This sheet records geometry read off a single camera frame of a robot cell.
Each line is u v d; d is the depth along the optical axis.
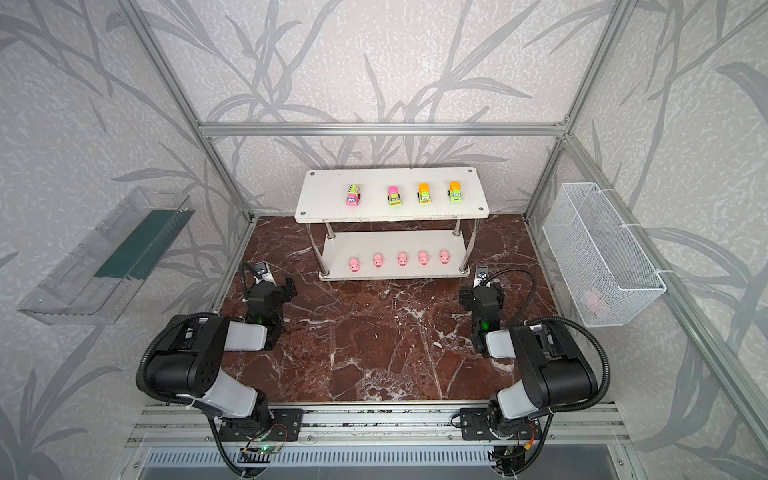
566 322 0.48
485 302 0.70
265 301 0.71
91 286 0.64
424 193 0.75
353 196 0.75
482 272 0.80
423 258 0.98
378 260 0.96
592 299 0.74
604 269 0.62
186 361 0.45
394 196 0.75
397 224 1.19
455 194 0.76
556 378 0.44
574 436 0.72
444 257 0.98
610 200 0.74
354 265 0.96
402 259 0.97
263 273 0.79
